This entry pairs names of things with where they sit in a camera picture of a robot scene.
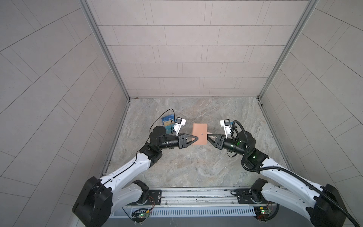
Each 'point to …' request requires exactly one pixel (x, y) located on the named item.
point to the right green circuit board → (262, 212)
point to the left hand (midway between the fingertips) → (198, 142)
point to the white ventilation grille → (194, 212)
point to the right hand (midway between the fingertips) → (205, 140)
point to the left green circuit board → (141, 214)
